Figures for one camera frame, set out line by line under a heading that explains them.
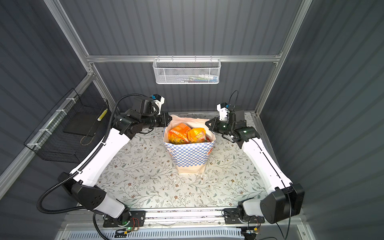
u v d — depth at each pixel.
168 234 0.77
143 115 0.54
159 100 0.65
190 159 0.78
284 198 0.39
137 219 0.72
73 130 0.73
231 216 0.73
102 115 0.82
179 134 0.81
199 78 0.92
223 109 0.68
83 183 0.41
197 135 0.84
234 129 0.57
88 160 0.42
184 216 0.75
